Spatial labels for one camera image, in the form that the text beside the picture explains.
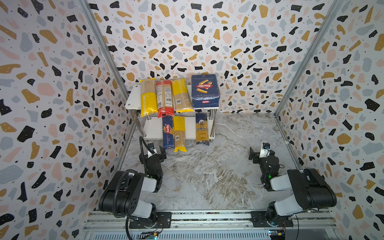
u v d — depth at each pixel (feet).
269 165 2.27
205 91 2.51
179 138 3.10
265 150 2.58
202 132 3.28
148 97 2.57
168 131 3.20
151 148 2.47
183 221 2.46
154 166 2.24
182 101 2.51
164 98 2.54
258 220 2.40
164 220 2.41
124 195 1.40
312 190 1.49
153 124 3.54
